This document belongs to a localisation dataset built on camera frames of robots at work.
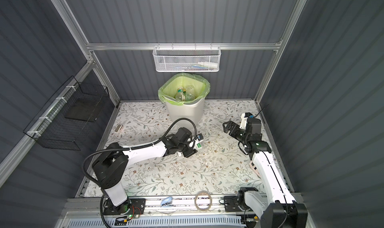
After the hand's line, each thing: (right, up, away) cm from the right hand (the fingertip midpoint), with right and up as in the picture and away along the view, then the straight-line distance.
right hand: (231, 127), depth 80 cm
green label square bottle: (-18, -8, -3) cm, 20 cm away
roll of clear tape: (-12, -37, -6) cm, 40 cm away
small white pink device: (-72, -2, +22) cm, 75 cm away
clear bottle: (-23, +21, +15) cm, 34 cm away
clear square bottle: (-30, +19, +18) cm, 40 cm away
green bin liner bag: (-37, +23, +12) cm, 45 cm away
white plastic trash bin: (-20, +9, +6) cm, 23 cm away
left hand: (-20, -11, +9) cm, 24 cm away
